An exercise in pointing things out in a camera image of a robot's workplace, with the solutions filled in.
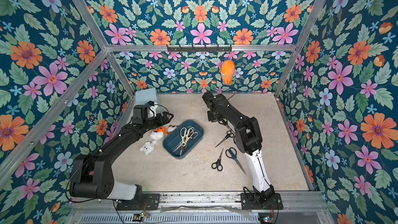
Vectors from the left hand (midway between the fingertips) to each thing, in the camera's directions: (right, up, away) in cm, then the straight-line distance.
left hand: (169, 115), depth 87 cm
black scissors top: (+35, -6, +15) cm, 38 cm away
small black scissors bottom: (+28, -28, -2) cm, 39 cm away
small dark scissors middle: (+35, -13, +10) cm, 39 cm away
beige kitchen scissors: (+8, -13, +6) cm, 16 cm away
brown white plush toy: (-1, -9, +9) cm, 13 cm away
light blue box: (-21, +11, +13) cm, 27 cm away
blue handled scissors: (+36, -22, +2) cm, 43 cm away
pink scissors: (+5, -19, +4) cm, 20 cm away
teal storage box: (+1, -15, +7) cm, 17 cm away
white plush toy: (-12, -19, +1) cm, 22 cm away
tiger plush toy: (-8, -11, +5) cm, 15 cm away
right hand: (+28, -2, +10) cm, 29 cm away
